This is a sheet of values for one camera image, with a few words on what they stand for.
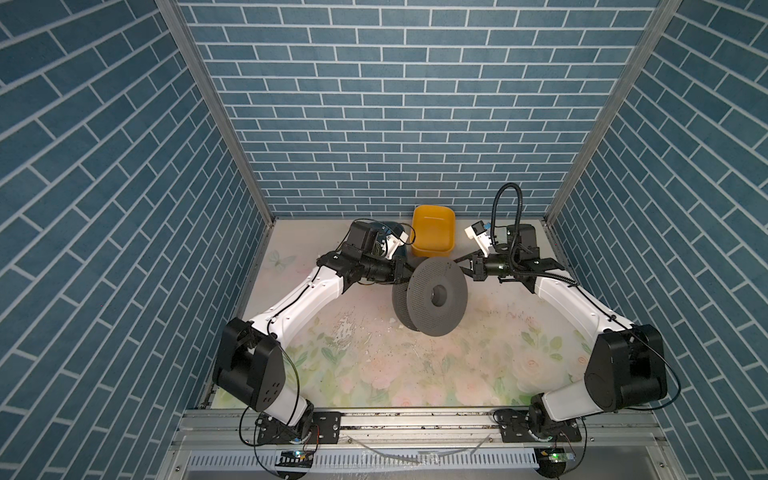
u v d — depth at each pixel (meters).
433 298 0.78
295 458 0.72
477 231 0.74
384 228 0.74
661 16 0.71
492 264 0.72
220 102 0.87
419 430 0.75
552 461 0.72
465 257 0.77
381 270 0.69
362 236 0.63
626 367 0.43
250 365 0.42
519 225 0.66
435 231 1.16
